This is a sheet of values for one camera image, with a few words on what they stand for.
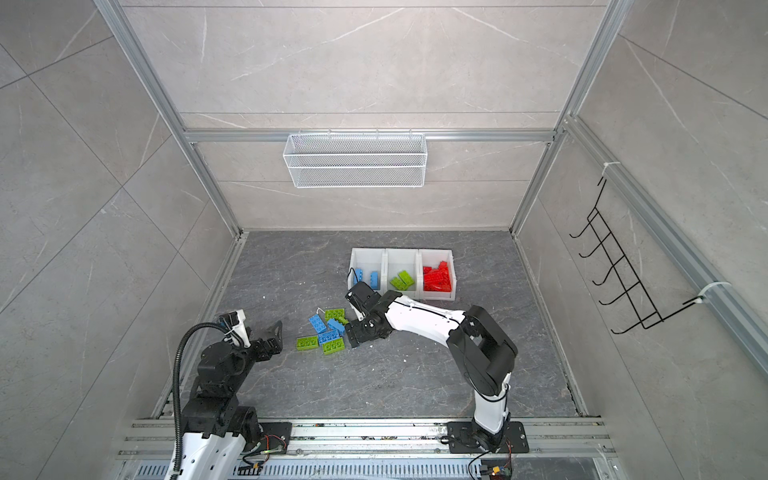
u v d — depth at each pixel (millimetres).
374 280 1032
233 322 657
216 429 537
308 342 884
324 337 903
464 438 730
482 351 470
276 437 730
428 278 977
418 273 980
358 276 1036
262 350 698
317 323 927
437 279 982
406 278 1040
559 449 736
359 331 769
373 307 646
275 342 707
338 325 915
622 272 687
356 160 1009
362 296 696
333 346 880
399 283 1034
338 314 950
